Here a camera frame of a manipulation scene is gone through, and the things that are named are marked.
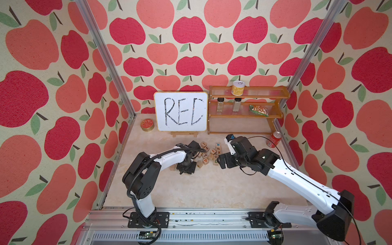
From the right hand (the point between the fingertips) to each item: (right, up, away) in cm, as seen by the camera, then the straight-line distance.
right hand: (225, 160), depth 76 cm
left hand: (-18, -11, +12) cm, 25 cm away
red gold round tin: (-51, +19, +35) cm, 64 cm away
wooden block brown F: (0, +3, +22) cm, 22 cm away
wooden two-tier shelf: (+23, +26, +22) cm, 41 cm away
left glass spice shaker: (+1, +32, +21) cm, 38 cm away
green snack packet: (+26, +28, +19) cm, 43 cm away
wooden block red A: (-9, -4, +17) cm, 19 cm away
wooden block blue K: (0, +5, +25) cm, 25 cm away
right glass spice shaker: (+12, +32, +21) cm, 40 cm away
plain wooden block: (-12, -6, +17) cm, 22 cm away
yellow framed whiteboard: (-24, +27, +22) cm, 43 cm away
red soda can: (+35, +10, +19) cm, 41 cm away
